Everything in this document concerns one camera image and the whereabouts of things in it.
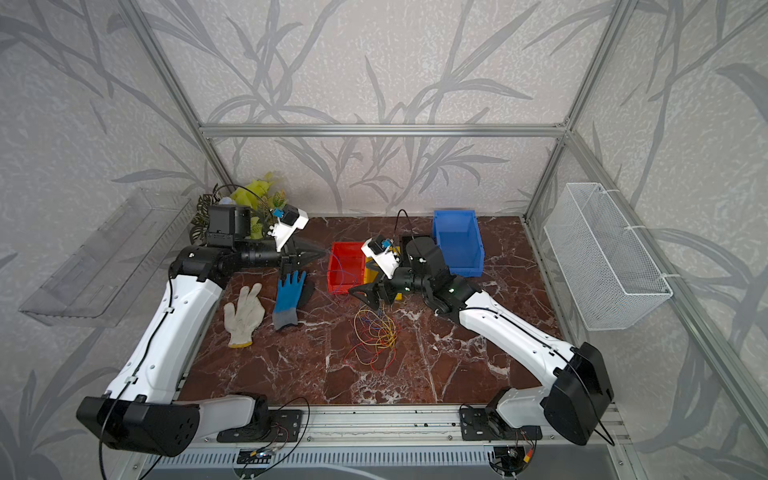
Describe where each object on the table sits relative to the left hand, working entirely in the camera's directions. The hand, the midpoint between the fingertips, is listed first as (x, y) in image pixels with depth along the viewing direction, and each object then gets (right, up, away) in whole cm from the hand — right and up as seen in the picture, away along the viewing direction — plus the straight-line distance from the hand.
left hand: (321, 252), depth 66 cm
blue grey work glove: (-20, -17, +30) cm, 40 cm away
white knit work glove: (-31, -23, +25) cm, 46 cm away
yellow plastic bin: (+8, -8, +33) cm, 35 cm away
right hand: (+8, -6, +4) cm, 10 cm away
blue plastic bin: (+41, +5, +56) cm, 70 cm away
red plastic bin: (-3, -7, +41) cm, 42 cm away
